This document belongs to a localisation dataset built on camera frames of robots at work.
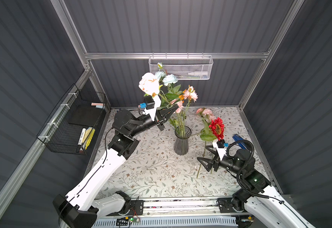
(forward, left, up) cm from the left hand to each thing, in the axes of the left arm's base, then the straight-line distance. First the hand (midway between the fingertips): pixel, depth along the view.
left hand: (175, 106), depth 51 cm
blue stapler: (+17, -46, -48) cm, 68 cm away
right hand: (-4, -16, -28) cm, 32 cm away
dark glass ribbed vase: (+9, -6, -41) cm, 43 cm away
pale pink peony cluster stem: (+32, -29, -44) cm, 61 cm away
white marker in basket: (+6, +46, -23) cm, 52 cm away
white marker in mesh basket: (+47, -18, -16) cm, 53 cm away
